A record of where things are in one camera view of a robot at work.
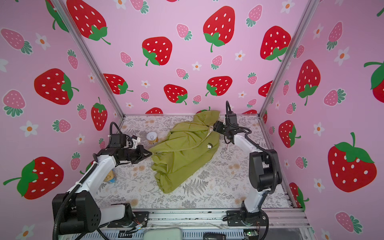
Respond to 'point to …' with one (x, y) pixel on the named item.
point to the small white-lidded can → (152, 137)
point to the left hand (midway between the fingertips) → (151, 152)
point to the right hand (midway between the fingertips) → (216, 125)
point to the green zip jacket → (186, 145)
